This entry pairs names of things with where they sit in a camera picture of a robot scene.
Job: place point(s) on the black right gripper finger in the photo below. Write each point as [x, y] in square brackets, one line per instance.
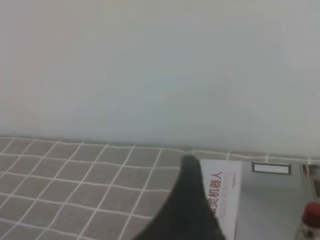
[185, 214]

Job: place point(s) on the red gel pen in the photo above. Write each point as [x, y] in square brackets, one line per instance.
[309, 227]

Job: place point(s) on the grey robot photo book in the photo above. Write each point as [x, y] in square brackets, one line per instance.
[257, 200]

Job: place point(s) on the grey white grid tablecloth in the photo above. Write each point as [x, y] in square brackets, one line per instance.
[93, 190]

